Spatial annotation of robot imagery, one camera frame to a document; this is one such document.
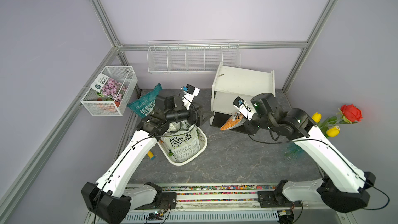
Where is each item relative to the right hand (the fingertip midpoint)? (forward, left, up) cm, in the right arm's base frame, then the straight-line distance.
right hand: (245, 114), depth 67 cm
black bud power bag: (-4, +30, -18) cm, 35 cm away
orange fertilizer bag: (+1, +5, -6) cm, 8 cm away
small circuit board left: (-34, +41, -33) cm, 63 cm away
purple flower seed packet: (+15, +64, +3) cm, 66 cm away
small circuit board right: (-34, -19, -34) cm, 51 cm away
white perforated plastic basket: (-3, +19, -25) cm, 31 cm away
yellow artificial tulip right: (-8, -35, -2) cm, 36 cm away
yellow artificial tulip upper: (0, -33, -3) cm, 33 cm away
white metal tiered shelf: (+18, +5, +2) cm, 19 cm away
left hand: (0, +17, +3) cm, 17 cm away
